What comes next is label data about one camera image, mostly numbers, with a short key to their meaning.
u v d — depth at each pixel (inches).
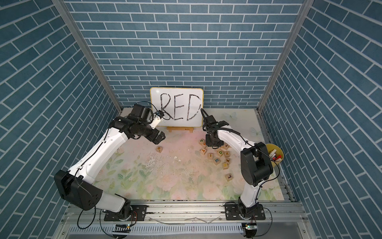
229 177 33.1
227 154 36.8
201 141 39.0
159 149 37.7
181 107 38.6
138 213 28.5
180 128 40.0
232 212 28.9
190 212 29.7
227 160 35.6
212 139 30.4
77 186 15.2
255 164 18.9
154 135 27.3
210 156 36.2
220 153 36.8
